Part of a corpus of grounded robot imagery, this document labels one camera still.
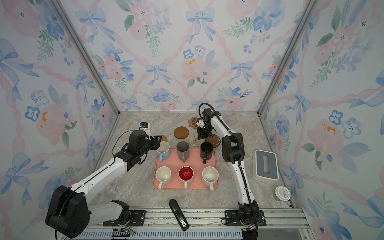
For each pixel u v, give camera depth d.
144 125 0.73
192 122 1.14
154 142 0.75
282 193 0.76
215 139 1.05
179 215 0.71
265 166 0.87
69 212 0.40
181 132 1.08
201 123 1.00
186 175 0.87
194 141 1.03
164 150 0.88
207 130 0.93
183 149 0.91
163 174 0.85
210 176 0.86
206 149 0.95
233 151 0.68
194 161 0.94
